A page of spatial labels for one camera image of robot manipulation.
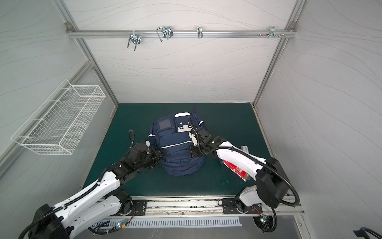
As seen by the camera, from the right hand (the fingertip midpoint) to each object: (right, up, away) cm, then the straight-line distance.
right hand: (192, 147), depth 83 cm
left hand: (-13, -1, -3) cm, 14 cm away
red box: (+27, -14, +3) cm, 30 cm away
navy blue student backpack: (-15, +6, +10) cm, 19 cm away
